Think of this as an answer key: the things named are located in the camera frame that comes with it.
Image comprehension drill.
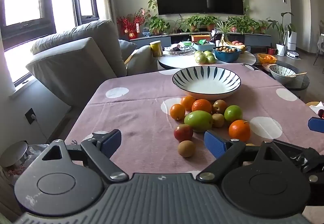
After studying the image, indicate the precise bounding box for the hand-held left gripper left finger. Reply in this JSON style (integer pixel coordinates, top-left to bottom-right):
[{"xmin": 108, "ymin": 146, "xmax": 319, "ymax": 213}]
[{"xmin": 40, "ymin": 129, "xmax": 129, "ymax": 183}]

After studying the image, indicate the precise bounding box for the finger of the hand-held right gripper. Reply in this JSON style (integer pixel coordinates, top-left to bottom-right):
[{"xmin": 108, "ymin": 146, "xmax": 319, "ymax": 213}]
[
  {"xmin": 272, "ymin": 139, "xmax": 324, "ymax": 184},
  {"xmin": 307, "ymin": 117, "xmax": 324, "ymax": 134}
]

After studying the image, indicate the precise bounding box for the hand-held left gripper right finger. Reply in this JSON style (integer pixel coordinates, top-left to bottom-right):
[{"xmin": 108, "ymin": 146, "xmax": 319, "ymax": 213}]
[{"xmin": 196, "ymin": 130, "xmax": 285, "ymax": 182}]

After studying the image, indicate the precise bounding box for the orange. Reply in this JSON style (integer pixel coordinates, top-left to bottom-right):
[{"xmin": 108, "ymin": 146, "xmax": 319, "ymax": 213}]
[
  {"xmin": 228, "ymin": 120, "xmax": 251, "ymax": 142},
  {"xmin": 169, "ymin": 104, "xmax": 186, "ymax": 121},
  {"xmin": 192, "ymin": 99, "xmax": 212, "ymax": 114},
  {"xmin": 180, "ymin": 96, "xmax": 196, "ymax": 110}
]

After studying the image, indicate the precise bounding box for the large green mango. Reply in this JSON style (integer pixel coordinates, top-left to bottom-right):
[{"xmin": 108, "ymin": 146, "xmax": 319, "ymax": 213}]
[{"xmin": 184, "ymin": 110, "xmax": 213, "ymax": 133}]

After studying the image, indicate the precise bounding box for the red apple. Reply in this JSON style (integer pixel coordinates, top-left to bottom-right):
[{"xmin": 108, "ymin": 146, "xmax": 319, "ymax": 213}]
[{"xmin": 174, "ymin": 124, "xmax": 194, "ymax": 142}]

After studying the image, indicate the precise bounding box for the round green fruit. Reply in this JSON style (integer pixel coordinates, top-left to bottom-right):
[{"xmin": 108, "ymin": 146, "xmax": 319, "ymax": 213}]
[{"xmin": 224, "ymin": 105, "xmax": 243, "ymax": 124}]

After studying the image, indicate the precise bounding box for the large blue striped bowl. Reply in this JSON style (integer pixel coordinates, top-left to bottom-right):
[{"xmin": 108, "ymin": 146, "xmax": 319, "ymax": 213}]
[{"xmin": 172, "ymin": 66, "xmax": 242, "ymax": 100}]

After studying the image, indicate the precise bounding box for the pile of small brown fruits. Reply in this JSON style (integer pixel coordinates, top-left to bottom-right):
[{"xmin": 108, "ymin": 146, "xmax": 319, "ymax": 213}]
[{"xmin": 215, "ymin": 46, "xmax": 237, "ymax": 53}]

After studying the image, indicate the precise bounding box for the white tissue paper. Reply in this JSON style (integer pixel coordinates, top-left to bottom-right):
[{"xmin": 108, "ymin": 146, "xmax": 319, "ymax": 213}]
[{"xmin": 306, "ymin": 101, "xmax": 324, "ymax": 115}]

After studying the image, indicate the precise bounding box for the pink dotted tablecloth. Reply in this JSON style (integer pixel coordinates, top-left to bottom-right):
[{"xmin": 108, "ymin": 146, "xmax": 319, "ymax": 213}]
[{"xmin": 64, "ymin": 63, "xmax": 317, "ymax": 179}]

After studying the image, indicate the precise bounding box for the dark side table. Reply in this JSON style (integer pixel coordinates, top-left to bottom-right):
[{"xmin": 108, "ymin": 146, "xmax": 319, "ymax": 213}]
[{"xmin": 253, "ymin": 59, "xmax": 310, "ymax": 91}]

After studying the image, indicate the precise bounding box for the small blue striped bowl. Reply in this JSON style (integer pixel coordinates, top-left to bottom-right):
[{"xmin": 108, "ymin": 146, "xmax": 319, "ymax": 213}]
[{"xmin": 268, "ymin": 64, "xmax": 297, "ymax": 85}]

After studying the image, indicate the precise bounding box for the clear plastic bag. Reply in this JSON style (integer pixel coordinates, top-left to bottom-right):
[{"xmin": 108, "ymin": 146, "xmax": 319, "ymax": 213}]
[{"xmin": 25, "ymin": 143, "xmax": 50, "ymax": 164}]

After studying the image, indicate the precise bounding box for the chair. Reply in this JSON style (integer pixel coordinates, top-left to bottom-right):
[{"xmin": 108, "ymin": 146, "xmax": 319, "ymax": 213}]
[{"xmin": 313, "ymin": 23, "xmax": 324, "ymax": 73}]

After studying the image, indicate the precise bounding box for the orange basket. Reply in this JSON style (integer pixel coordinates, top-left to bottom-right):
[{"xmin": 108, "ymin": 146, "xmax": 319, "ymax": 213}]
[{"xmin": 257, "ymin": 53, "xmax": 277, "ymax": 64}]

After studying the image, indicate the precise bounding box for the tall plant in white pot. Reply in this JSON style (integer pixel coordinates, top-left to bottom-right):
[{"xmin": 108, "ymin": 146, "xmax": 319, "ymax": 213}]
[{"xmin": 267, "ymin": 11, "xmax": 296, "ymax": 57}]

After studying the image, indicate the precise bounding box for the grey sofa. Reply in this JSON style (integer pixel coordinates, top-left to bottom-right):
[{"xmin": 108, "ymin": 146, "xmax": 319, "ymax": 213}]
[{"xmin": 25, "ymin": 19, "xmax": 162, "ymax": 107}]

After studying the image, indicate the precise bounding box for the dark blue bowl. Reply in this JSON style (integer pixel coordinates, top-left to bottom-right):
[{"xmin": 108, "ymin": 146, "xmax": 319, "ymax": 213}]
[{"xmin": 212, "ymin": 46, "xmax": 242, "ymax": 63}]

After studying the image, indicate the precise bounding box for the round white table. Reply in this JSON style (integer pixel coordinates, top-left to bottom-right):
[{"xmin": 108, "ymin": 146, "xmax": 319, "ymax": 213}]
[{"xmin": 157, "ymin": 47, "xmax": 256, "ymax": 70}]

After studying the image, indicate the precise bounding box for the grey pillow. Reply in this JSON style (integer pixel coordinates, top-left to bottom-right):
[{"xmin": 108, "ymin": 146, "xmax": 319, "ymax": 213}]
[{"xmin": 118, "ymin": 39, "xmax": 138, "ymax": 61}]

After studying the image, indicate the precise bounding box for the round grey lid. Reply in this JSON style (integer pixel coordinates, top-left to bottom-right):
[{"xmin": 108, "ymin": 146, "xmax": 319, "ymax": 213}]
[{"xmin": 0, "ymin": 140, "xmax": 28, "ymax": 167}]

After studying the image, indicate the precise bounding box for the teal container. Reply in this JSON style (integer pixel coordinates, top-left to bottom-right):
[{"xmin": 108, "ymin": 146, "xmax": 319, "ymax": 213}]
[{"xmin": 192, "ymin": 41, "xmax": 215, "ymax": 52}]

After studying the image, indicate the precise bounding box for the glass plate of snacks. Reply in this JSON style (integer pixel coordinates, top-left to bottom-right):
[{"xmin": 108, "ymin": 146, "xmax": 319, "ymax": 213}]
[{"xmin": 164, "ymin": 43, "xmax": 196, "ymax": 55}]

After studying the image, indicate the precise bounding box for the banana bunch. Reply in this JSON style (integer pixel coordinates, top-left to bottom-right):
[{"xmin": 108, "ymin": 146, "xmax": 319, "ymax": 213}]
[{"xmin": 219, "ymin": 34, "xmax": 247, "ymax": 50}]

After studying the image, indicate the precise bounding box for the yellow canister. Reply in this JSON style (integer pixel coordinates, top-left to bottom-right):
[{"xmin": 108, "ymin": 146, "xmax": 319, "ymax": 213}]
[{"xmin": 149, "ymin": 40, "xmax": 164, "ymax": 58}]

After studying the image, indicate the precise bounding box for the grey television console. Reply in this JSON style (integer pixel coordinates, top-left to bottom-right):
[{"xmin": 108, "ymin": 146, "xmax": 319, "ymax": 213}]
[{"xmin": 127, "ymin": 32, "xmax": 272, "ymax": 48}]

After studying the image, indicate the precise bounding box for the orange box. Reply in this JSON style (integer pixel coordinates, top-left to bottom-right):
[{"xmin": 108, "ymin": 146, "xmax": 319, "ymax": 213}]
[{"xmin": 191, "ymin": 34, "xmax": 211, "ymax": 43}]

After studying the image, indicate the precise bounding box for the potted green plant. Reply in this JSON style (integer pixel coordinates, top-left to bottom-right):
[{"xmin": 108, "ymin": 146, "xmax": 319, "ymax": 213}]
[
  {"xmin": 185, "ymin": 15, "xmax": 203, "ymax": 32},
  {"xmin": 226, "ymin": 16, "xmax": 243, "ymax": 33},
  {"xmin": 145, "ymin": 15, "xmax": 170, "ymax": 36},
  {"xmin": 201, "ymin": 15, "xmax": 218, "ymax": 32},
  {"xmin": 258, "ymin": 20, "xmax": 270, "ymax": 34},
  {"xmin": 242, "ymin": 18, "xmax": 260, "ymax": 34}
]

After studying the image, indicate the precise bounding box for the spider plant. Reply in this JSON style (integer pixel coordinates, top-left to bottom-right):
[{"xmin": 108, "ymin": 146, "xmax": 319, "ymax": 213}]
[{"xmin": 215, "ymin": 20, "xmax": 237, "ymax": 41}]

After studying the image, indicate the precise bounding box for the red berry decoration plant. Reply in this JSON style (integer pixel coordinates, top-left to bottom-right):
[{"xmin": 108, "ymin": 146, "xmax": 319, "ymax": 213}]
[{"xmin": 117, "ymin": 7, "xmax": 150, "ymax": 39}]

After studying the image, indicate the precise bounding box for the large dark framed window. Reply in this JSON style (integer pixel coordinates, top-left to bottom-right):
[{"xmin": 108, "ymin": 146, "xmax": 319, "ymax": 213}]
[{"xmin": 0, "ymin": 0, "xmax": 57, "ymax": 88}]

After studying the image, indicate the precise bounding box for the white power cable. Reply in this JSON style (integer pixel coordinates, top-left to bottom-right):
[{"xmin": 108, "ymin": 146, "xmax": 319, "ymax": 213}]
[{"xmin": 32, "ymin": 117, "xmax": 49, "ymax": 144}]

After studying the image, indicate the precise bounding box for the black wall outlet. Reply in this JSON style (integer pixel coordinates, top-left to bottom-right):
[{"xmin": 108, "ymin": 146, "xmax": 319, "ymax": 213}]
[{"xmin": 25, "ymin": 108, "xmax": 37, "ymax": 125}]

